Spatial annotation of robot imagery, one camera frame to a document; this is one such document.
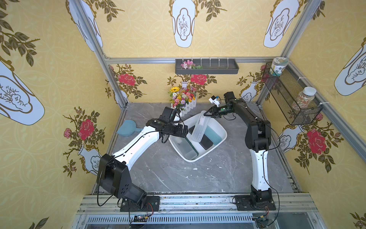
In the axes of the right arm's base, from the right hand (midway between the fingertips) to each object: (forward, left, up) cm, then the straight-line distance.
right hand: (210, 112), depth 96 cm
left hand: (-16, +22, +3) cm, 27 cm away
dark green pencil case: (-24, +13, -9) cm, 29 cm away
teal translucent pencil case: (-11, -3, -13) cm, 17 cm away
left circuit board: (-59, +38, -16) cm, 72 cm away
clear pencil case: (-20, +17, -12) cm, 29 cm away
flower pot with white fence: (+12, +18, +1) cm, 22 cm away
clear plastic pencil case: (-9, +7, -4) cm, 12 cm away
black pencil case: (-16, +3, -12) cm, 20 cm away
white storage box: (-5, -5, -8) cm, 11 cm away
